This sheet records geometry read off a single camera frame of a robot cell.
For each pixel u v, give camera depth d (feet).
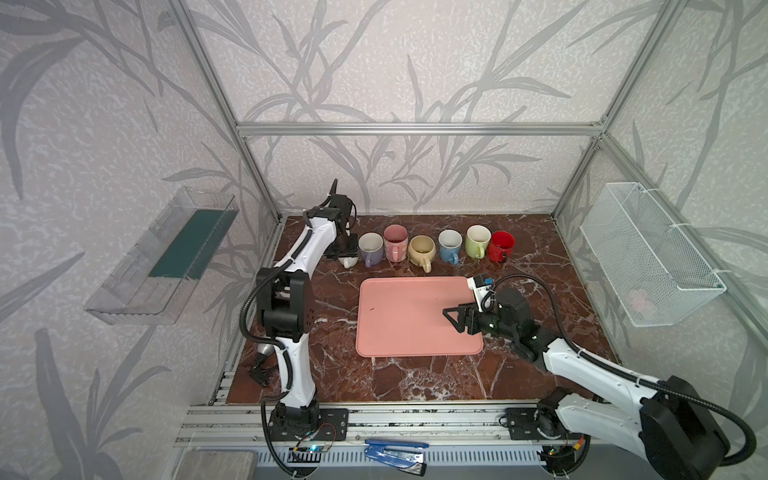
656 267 2.07
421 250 3.46
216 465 2.18
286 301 1.73
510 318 2.07
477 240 3.28
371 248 3.44
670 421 1.32
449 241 3.36
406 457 2.23
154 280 2.07
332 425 2.37
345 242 2.66
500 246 3.47
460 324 2.41
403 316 3.34
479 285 2.43
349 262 3.21
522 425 2.40
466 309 2.37
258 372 2.64
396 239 3.28
